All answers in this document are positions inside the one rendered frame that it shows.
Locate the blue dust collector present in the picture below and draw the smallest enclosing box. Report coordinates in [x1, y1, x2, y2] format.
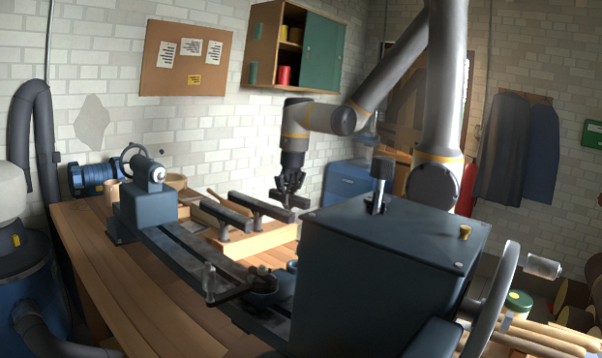
[0, 159, 75, 358]

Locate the wooden tool handle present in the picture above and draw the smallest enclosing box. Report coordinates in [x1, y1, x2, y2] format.
[546, 320, 602, 350]
[489, 330, 588, 358]
[498, 313, 602, 355]

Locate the grey wall conduit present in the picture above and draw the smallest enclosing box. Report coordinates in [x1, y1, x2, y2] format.
[44, 0, 57, 84]
[485, 0, 495, 97]

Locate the orange wooden crate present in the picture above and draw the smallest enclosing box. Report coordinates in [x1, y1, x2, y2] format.
[374, 143, 414, 198]

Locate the long dark tool rest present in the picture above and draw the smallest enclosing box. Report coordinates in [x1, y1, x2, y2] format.
[227, 190, 298, 233]

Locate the wooden rest block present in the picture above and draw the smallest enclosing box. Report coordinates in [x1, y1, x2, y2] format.
[199, 217, 300, 263]

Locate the jar with green lid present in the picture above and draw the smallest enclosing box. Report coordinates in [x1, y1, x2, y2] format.
[501, 288, 535, 322]

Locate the grey floor dust hose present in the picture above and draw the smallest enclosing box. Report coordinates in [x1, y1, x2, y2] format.
[11, 298, 127, 358]

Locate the blue-grey lathe body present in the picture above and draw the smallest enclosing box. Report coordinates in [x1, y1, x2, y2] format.
[105, 191, 493, 358]

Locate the wooden coat rack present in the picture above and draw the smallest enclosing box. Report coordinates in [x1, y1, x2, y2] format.
[497, 87, 555, 107]

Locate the wooden wall cupboard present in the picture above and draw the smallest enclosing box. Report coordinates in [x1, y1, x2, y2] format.
[239, 0, 348, 96]

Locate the grey flat plate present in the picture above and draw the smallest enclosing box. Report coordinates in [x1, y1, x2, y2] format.
[180, 221, 211, 235]

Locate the grey spindle handwheel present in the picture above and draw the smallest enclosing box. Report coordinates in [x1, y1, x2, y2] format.
[459, 239, 522, 358]

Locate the wooden turned spindle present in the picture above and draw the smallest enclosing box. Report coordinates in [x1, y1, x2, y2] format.
[205, 187, 256, 219]

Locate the black tailstock handwheel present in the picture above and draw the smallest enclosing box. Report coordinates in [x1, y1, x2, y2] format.
[118, 142, 151, 180]

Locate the blue ribbed motor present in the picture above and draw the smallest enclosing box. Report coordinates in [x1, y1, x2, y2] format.
[66, 157, 127, 199]

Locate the wooden bowl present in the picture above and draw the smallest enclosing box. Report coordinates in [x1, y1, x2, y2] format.
[163, 171, 190, 194]

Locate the dark banjo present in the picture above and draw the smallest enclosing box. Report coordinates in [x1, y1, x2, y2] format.
[238, 258, 300, 313]

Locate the blue-grey tailstock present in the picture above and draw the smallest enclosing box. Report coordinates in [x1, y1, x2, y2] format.
[105, 154, 181, 246]

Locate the dark grey coat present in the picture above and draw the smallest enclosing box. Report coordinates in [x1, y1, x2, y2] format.
[471, 91, 532, 209]

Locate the silver handwheel handle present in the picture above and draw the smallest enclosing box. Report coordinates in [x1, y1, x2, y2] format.
[519, 252, 564, 282]

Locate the beige wooden cup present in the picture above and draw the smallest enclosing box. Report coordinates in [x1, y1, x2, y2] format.
[103, 178, 124, 208]

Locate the black knurled index pin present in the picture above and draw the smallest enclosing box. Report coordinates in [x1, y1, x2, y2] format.
[363, 156, 397, 217]

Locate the green wall sign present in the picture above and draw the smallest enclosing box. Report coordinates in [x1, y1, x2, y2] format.
[580, 118, 602, 155]

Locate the medium dark tool rest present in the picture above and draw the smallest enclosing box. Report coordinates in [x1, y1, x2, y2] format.
[198, 198, 256, 244]

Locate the banjo lock lever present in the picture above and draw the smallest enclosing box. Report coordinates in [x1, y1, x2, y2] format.
[200, 262, 263, 307]

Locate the cork notice board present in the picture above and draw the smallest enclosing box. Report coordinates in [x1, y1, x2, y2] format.
[138, 18, 234, 98]

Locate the grey curved dust hose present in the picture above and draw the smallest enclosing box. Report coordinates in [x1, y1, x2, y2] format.
[6, 78, 63, 208]

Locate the blue metal cabinet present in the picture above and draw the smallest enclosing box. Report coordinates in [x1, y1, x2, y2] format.
[321, 158, 395, 209]

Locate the red fire extinguisher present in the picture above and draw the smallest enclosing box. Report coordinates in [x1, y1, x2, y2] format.
[454, 161, 479, 219]

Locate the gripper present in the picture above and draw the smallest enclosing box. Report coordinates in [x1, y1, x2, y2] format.
[273, 150, 308, 196]

